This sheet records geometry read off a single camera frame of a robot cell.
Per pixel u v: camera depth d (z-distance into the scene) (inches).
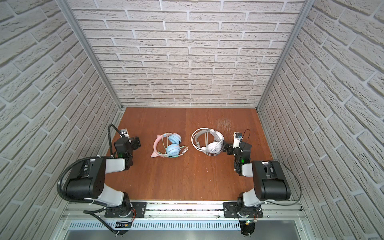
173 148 34.9
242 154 28.0
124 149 27.9
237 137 31.7
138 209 28.8
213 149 34.3
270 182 18.1
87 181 17.7
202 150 36.1
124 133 31.4
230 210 29.1
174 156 35.3
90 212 25.5
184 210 29.7
